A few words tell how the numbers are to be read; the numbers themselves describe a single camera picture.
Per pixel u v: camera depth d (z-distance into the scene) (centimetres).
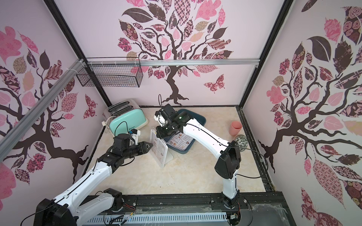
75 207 42
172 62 93
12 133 52
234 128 95
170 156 90
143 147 73
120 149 61
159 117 67
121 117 90
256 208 73
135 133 73
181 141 98
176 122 55
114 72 95
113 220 71
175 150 91
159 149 80
